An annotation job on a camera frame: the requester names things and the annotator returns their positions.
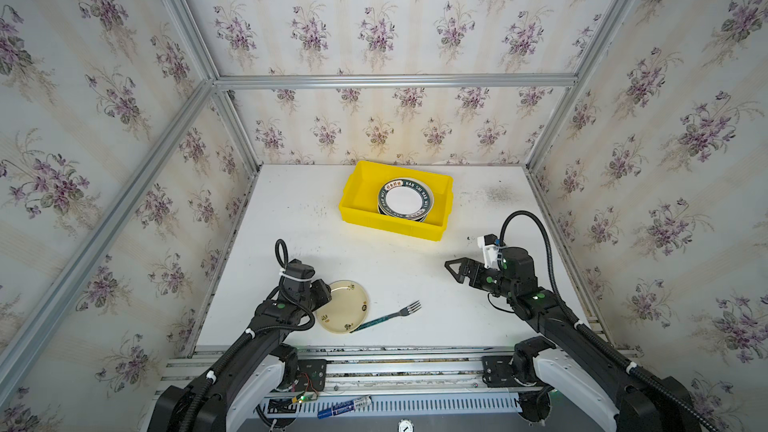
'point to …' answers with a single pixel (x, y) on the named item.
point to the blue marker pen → (346, 407)
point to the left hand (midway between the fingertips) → (326, 289)
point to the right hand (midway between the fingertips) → (452, 270)
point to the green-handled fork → (410, 308)
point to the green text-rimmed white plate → (406, 198)
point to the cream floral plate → (347, 310)
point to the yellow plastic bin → (359, 199)
